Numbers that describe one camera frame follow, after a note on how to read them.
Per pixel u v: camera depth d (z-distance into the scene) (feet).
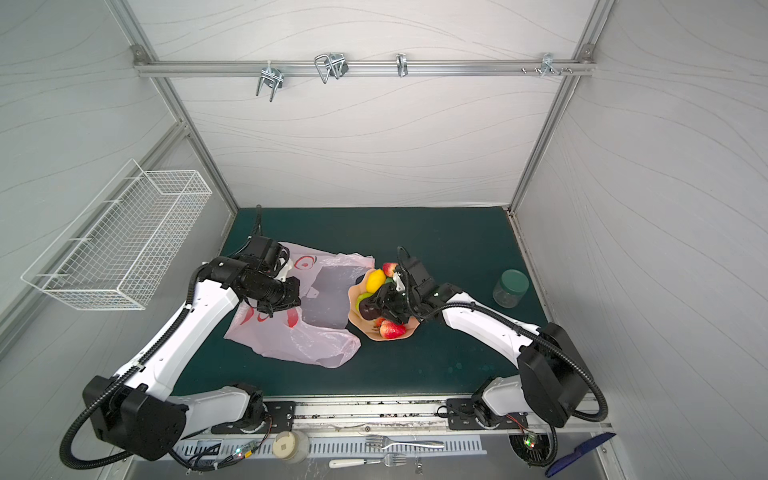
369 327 2.78
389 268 2.92
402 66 2.56
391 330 2.63
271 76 2.61
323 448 2.30
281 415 2.42
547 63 2.51
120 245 2.26
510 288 2.84
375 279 2.97
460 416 2.40
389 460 2.25
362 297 2.91
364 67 2.61
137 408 1.21
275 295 2.10
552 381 1.38
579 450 2.26
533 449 2.36
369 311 2.52
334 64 2.51
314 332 2.41
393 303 2.37
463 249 3.69
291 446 2.01
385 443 2.26
